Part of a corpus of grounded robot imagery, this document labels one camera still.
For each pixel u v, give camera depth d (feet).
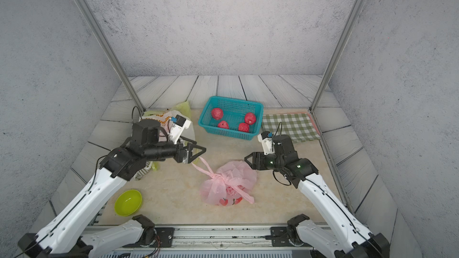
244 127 3.37
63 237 1.22
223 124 3.44
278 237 2.34
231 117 3.86
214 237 2.43
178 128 1.91
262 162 2.12
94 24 2.69
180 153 1.83
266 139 2.24
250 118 3.54
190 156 1.87
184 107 3.75
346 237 1.27
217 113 3.65
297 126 3.65
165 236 2.39
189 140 2.19
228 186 2.45
